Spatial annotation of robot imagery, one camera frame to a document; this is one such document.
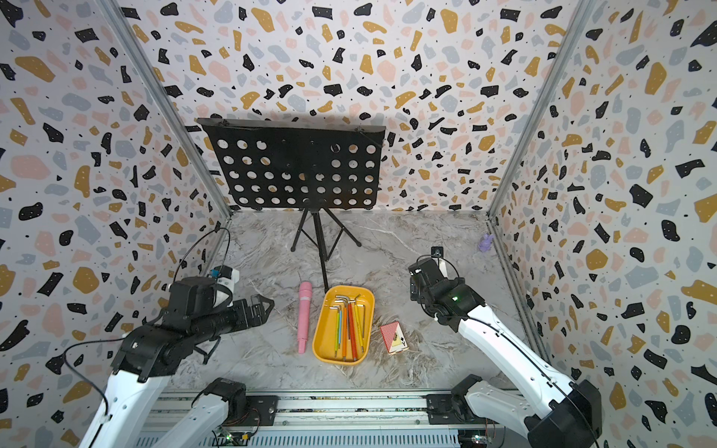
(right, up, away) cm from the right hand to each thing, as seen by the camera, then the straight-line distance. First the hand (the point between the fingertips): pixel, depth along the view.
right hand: (433, 283), depth 79 cm
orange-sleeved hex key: (-26, -16, +9) cm, 32 cm away
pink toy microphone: (-40, -12, +10) cm, 43 cm away
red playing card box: (-11, -18, +6) cm, 22 cm away
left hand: (-44, -4, -11) cm, 46 cm away
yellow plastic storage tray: (-33, -17, +8) cm, 38 cm away
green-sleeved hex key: (-29, -16, +10) cm, 34 cm away
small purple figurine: (+26, +11, +28) cm, 39 cm away
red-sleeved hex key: (-24, -15, +10) cm, 30 cm away
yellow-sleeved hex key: (-22, -14, +11) cm, 28 cm away
